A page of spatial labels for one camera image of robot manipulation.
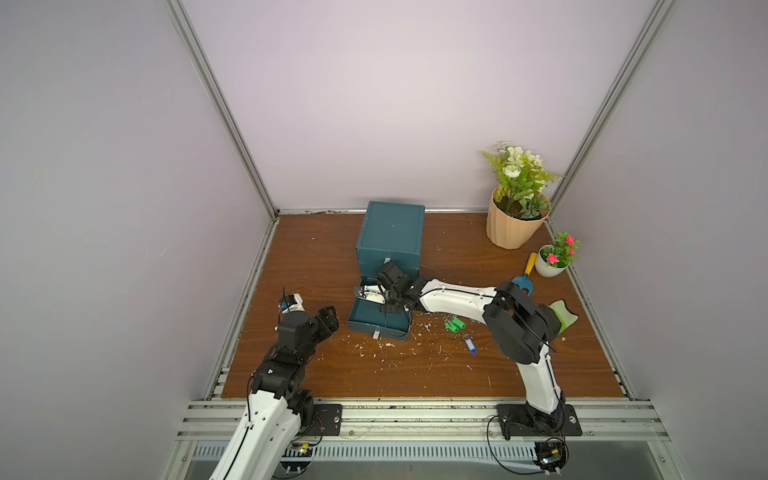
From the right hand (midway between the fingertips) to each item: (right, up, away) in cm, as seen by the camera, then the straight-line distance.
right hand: (382, 283), depth 93 cm
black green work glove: (+56, -10, -3) cm, 57 cm away
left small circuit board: (-20, -38, -21) cm, 48 cm away
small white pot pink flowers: (+54, +7, -1) cm, 54 cm away
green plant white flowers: (+44, +33, -3) cm, 55 cm away
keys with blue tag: (+27, -17, -8) cm, 33 cm away
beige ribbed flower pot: (+44, +16, +7) cm, 47 cm away
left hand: (-14, -6, -12) cm, 19 cm away
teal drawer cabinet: (+3, +16, -7) cm, 18 cm away
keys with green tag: (+22, -12, -3) cm, 26 cm away
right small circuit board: (+42, -38, -23) cm, 61 cm away
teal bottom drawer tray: (-4, -9, -5) cm, 11 cm away
